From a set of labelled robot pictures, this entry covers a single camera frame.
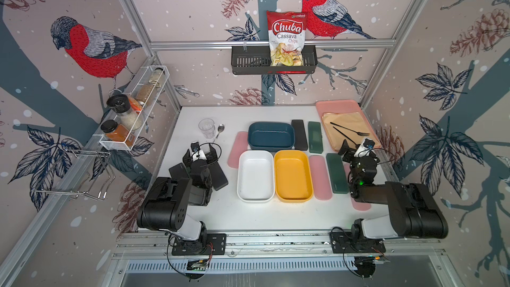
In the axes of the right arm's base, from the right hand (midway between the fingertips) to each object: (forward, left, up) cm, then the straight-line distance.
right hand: (354, 140), depth 89 cm
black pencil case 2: (-14, +63, -13) cm, 66 cm away
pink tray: (+35, -7, -13) cm, 38 cm away
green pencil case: (-10, +6, -13) cm, 18 cm away
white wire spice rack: (+17, +90, +22) cm, 95 cm away
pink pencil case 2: (-24, 0, -14) cm, 28 cm away
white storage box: (-12, +45, -14) cm, 49 cm away
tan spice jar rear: (+5, +90, +23) cm, 93 cm away
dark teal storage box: (+12, +38, -14) cm, 42 cm away
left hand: (-4, +70, +1) cm, 70 cm away
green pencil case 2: (+10, +14, -12) cm, 21 cm away
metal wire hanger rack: (-30, +93, +23) cm, 101 cm away
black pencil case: (+9, +22, -10) cm, 26 cm away
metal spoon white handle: (+14, +67, -12) cm, 69 cm away
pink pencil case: (+4, +55, -12) cm, 56 cm away
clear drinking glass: (+13, +73, -9) cm, 74 cm away
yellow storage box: (-13, +28, -12) cm, 33 cm away
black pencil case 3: (-12, +82, -12) cm, 84 cm away
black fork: (+14, -12, -13) cm, 22 cm away
